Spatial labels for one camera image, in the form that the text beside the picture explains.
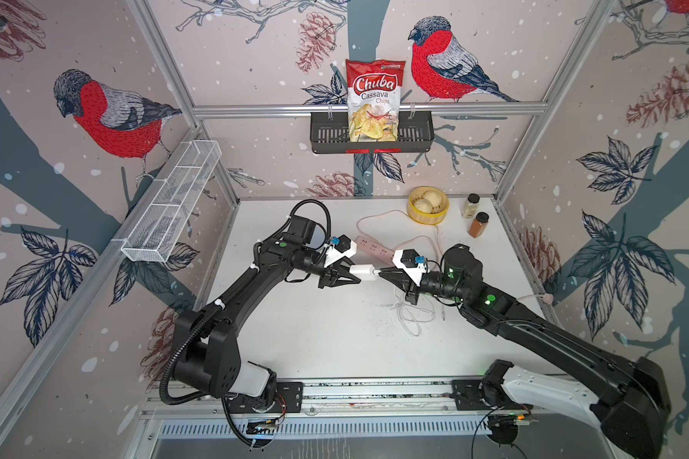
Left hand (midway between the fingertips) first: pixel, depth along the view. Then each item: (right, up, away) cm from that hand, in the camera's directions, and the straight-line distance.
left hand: (360, 269), depth 74 cm
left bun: (+26, +19, +36) cm, 49 cm away
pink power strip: (+6, +2, +28) cm, 28 cm away
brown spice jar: (+44, +11, +28) cm, 53 cm away
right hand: (+6, +1, -5) cm, 7 cm away
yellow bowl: (+32, +15, +36) cm, 51 cm away
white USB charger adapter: (0, +1, -5) cm, 5 cm away
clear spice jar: (+44, +19, +35) cm, 59 cm away
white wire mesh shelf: (-53, +18, +4) cm, 56 cm away
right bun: (+31, +22, +40) cm, 56 cm away
